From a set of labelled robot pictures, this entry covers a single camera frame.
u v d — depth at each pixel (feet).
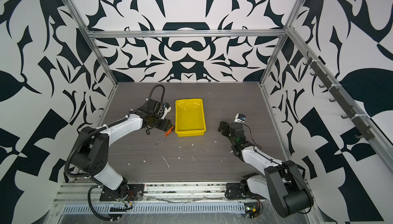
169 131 3.01
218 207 2.34
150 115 2.38
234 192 2.44
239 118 2.59
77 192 2.49
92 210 2.24
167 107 2.77
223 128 2.66
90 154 1.50
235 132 2.21
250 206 2.38
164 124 2.66
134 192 2.44
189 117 3.24
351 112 1.65
